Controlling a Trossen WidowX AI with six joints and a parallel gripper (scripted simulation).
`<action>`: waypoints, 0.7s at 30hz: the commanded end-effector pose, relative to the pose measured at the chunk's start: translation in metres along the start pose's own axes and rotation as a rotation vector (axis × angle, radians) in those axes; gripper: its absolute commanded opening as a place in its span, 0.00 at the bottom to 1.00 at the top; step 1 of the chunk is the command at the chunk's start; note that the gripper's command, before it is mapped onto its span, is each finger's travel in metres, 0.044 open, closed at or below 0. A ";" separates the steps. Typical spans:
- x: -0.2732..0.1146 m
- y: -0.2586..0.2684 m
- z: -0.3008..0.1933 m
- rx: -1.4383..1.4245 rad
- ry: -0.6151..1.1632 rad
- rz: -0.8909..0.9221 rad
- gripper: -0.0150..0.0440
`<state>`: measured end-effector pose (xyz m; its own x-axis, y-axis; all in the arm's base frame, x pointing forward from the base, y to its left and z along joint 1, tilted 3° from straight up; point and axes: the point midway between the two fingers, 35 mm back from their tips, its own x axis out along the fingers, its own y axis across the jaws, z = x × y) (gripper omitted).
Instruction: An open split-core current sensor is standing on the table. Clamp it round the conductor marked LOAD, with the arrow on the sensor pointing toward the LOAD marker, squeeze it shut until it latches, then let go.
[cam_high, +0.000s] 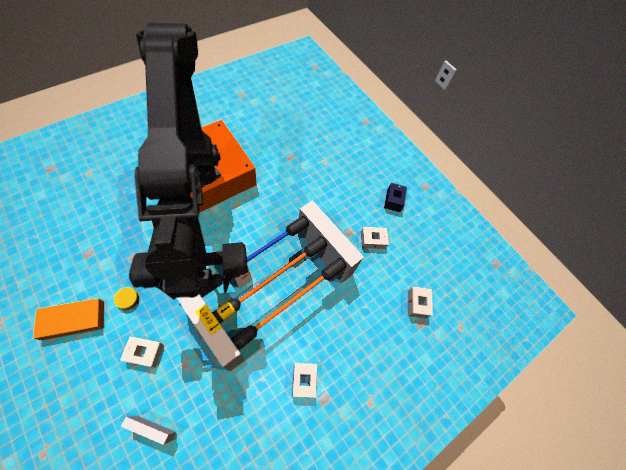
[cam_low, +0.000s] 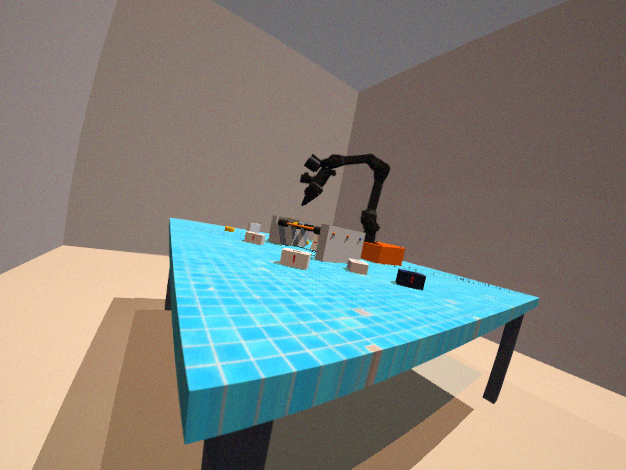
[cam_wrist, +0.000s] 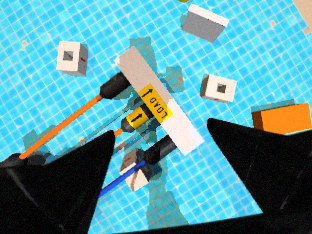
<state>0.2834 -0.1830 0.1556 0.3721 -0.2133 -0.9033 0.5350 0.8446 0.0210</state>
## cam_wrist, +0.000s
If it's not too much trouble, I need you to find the orange rectangular block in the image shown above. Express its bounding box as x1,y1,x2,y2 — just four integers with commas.
251,103,312,134

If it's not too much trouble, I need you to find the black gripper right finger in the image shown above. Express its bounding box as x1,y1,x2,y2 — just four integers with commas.
207,118,312,213

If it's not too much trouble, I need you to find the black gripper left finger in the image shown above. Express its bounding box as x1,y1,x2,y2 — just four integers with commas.
0,130,116,234

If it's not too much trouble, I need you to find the white square block with square hole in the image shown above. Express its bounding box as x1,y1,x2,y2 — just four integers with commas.
57,41,89,77
201,75,236,103

